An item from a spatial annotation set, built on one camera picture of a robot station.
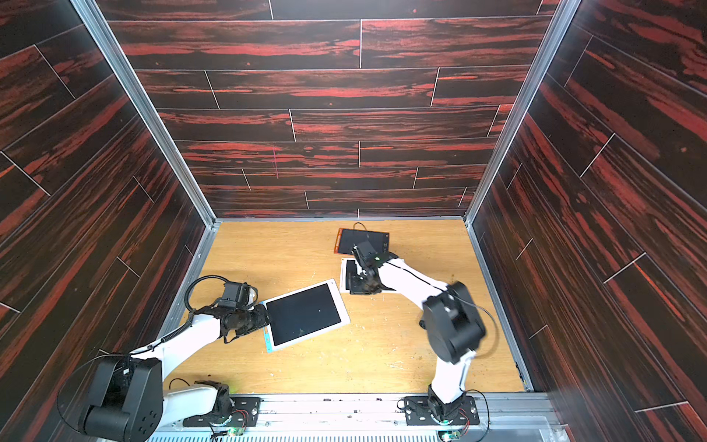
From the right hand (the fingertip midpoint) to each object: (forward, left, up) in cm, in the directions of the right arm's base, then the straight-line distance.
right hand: (361, 286), depth 93 cm
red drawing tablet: (+27, +6, -6) cm, 28 cm away
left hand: (-11, +30, -4) cm, 32 cm away
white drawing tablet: (+11, +5, -5) cm, 13 cm away
